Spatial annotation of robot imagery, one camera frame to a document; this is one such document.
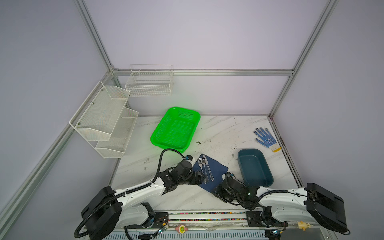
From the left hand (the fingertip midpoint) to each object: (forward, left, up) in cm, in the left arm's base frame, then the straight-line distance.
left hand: (199, 177), depth 81 cm
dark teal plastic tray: (+8, -35, -7) cm, 37 cm away
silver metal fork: (+12, -1, -7) cm, 14 cm away
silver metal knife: (+9, -6, -6) cm, 12 cm away
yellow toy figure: (-22, -48, -2) cm, 53 cm away
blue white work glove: (+30, -50, -6) cm, 58 cm away
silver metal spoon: (+14, -3, -6) cm, 15 cm away
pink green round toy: (-23, +8, -2) cm, 25 cm away
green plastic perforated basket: (+42, +17, -8) cm, 45 cm away
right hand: (-7, -6, -5) cm, 10 cm away
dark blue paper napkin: (+8, -11, -7) cm, 16 cm away
